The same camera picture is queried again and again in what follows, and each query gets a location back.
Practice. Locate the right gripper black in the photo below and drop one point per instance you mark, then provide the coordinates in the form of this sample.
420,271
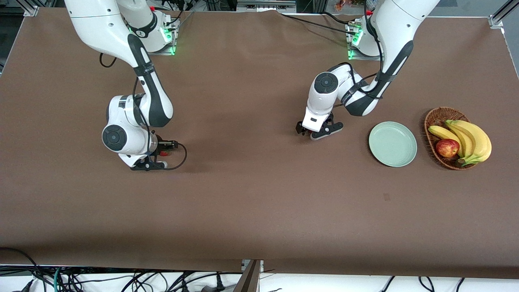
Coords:
166,144

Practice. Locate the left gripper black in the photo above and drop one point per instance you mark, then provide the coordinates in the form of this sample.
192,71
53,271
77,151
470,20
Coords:
303,129

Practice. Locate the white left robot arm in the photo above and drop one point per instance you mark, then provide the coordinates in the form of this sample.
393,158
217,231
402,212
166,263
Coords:
397,24

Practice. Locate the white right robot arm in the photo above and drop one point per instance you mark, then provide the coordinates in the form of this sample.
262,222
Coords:
93,24

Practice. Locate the mint green round plate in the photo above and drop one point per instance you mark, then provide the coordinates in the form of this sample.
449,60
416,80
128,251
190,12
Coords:
392,144

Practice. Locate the brown table cover sheet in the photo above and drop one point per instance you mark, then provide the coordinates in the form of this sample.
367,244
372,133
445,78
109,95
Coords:
243,202

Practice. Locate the orange colourful background clutter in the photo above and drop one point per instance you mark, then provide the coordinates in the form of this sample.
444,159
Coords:
344,5

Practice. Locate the brown wicker basket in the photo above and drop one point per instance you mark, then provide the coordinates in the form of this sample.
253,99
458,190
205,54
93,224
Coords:
436,117

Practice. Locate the red yellow apple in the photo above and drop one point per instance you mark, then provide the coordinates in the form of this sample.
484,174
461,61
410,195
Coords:
447,148

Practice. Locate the yellow banana bunch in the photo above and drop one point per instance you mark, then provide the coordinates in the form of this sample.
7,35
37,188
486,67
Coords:
478,142

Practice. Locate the grey network switch box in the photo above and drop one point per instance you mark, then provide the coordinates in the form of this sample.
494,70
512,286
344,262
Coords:
263,6

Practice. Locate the brown camera stand post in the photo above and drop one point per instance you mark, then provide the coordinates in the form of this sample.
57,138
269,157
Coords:
249,282

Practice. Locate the aluminium frame profile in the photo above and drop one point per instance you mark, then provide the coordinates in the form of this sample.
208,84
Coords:
30,8
495,21

